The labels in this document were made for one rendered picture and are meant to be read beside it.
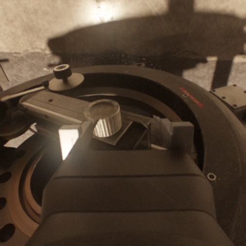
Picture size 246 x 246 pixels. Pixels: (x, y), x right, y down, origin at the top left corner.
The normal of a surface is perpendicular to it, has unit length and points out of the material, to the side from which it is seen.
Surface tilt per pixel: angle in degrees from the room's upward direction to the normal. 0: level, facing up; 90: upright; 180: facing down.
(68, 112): 90
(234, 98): 90
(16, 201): 90
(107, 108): 90
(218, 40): 0
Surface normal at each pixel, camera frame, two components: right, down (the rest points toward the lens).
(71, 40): -0.11, 0.64
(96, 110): -0.11, -0.77
